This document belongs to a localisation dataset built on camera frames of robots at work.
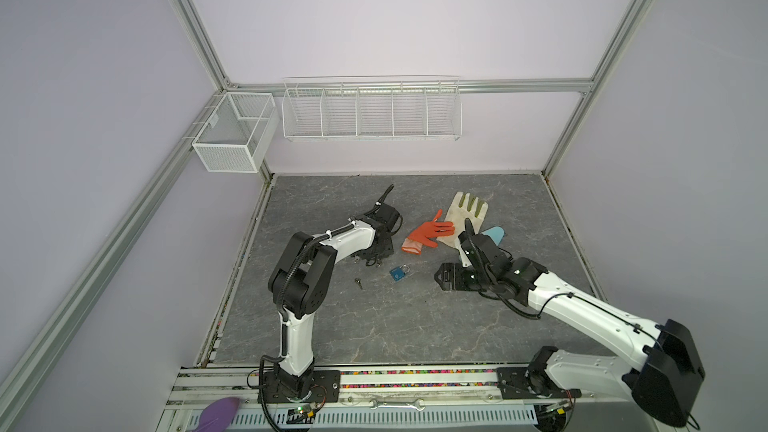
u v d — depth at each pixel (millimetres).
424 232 1019
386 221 790
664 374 384
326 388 735
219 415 709
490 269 598
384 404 711
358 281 913
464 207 1084
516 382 740
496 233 1022
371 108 997
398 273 928
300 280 518
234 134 991
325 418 706
